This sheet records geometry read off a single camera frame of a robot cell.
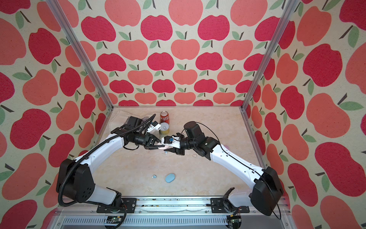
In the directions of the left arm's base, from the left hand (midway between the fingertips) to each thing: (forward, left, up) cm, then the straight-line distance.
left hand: (163, 150), depth 69 cm
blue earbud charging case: (-6, -2, -23) cm, 24 cm away
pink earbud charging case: (+1, -1, +1) cm, 2 cm away
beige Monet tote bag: (+37, +37, -18) cm, 55 cm away
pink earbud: (+8, -18, -23) cm, 30 cm away
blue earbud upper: (-1, -2, 0) cm, 2 cm away
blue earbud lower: (-5, +7, -24) cm, 25 cm away
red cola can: (+34, +3, -14) cm, 36 cm away
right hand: (+3, -2, -1) cm, 4 cm away
